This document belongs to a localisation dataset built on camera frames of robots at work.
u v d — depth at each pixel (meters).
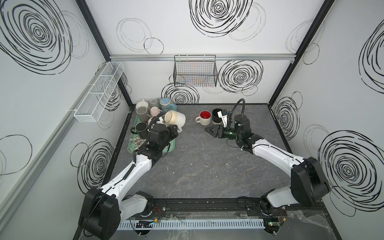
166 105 1.08
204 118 1.05
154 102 1.08
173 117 0.79
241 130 0.64
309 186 0.43
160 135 0.59
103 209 0.39
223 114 0.74
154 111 1.06
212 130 0.78
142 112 1.01
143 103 1.09
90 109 0.72
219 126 0.71
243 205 0.75
